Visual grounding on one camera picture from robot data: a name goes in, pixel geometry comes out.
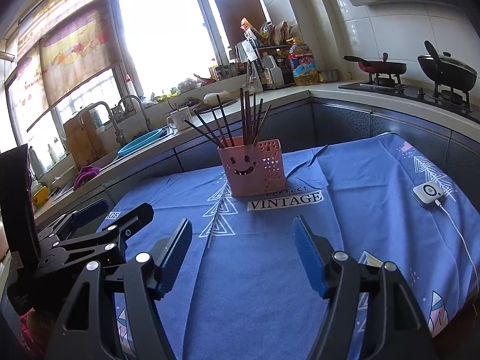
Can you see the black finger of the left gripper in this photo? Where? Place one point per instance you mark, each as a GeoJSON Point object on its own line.
{"type": "Point", "coordinates": [131, 222]}

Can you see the patterned roller blind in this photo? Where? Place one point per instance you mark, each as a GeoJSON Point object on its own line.
{"type": "Point", "coordinates": [76, 50]}

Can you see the red frying pan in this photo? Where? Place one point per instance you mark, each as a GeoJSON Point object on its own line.
{"type": "Point", "coordinates": [378, 67]}

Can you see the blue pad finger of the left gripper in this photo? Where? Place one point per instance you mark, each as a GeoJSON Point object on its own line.
{"type": "Point", "coordinates": [89, 213]}

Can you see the blue printed tablecloth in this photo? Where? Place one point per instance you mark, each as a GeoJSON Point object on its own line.
{"type": "Point", "coordinates": [252, 285]}

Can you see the pink perforated utensil holder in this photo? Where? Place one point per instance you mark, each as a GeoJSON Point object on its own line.
{"type": "Point", "coordinates": [253, 170]}

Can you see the black condiment rack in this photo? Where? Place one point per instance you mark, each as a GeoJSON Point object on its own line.
{"type": "Point", "coordinates": [280, 53]}

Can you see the person's left hand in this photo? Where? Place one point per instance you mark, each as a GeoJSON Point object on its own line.
{"type": "Point", "coordinates": [38, 325]}

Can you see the brown wooden chopstick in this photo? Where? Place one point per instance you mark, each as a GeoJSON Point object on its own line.
{"type": "Point", "coordinates": [247, 118]}
{"type": "Point", "coordinates": [226, 124]}
{"type": "Point", "coordinates": [257, 109]}
{"type": "Point", "coordinates": [243, 126]}
{"type": "Point", "coordinates": [261, 125]}
{"type": "Point", "coordinates": [210, 138]}
{"type": "Point", "coordinates": [217, 123]}
{"type": "Point", "coordinates": [210, 129]}

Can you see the white mug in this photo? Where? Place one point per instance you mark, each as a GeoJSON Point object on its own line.
{"type": "Point", "coordinates": [179, 119]}

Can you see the blue basin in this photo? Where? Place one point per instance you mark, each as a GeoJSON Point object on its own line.
{"type": "Point", "coordinates": [141, 141]}

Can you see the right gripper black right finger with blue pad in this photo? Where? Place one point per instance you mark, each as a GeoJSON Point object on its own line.
{"type": "Point", "coordinates": [395, 326]}

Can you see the wooden cutting board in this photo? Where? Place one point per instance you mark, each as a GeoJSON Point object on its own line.
{"type": "Point", "coordinates": [82, 140]}

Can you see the white square device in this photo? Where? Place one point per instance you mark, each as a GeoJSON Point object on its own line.
{"type": "Point", "coordinates": [428, 193]}

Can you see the black gas stove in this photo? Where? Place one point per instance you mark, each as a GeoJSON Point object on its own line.
{"type": "Point", "coordinates": [449, 99]}

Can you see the round dark trivet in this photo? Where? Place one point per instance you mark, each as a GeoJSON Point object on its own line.
{"type": "Point", "coordinates": [206, 108]}

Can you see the white cloth lump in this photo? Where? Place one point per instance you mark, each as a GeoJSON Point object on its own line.
{"type": "Point", "coordinates": [212, 99]}

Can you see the dark lower cabinets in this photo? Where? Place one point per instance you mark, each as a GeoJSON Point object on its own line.
{"type": "Point", "coordinates": [311, 125]}

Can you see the white plastic jug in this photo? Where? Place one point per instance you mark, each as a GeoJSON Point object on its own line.
{"type": "Point", "coordinates": [275, 72]}

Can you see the cooking oil bottle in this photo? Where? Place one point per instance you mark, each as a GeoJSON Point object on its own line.
{"type": "Point", "coordinates": [302, 63]}

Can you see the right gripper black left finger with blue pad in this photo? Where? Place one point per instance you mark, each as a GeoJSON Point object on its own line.
{"type": "Point", "coordinates": [86, 327]}

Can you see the black wok with lid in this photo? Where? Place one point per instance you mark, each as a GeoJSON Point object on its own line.
{"type": "Point", "coordinates": [447, 71]}

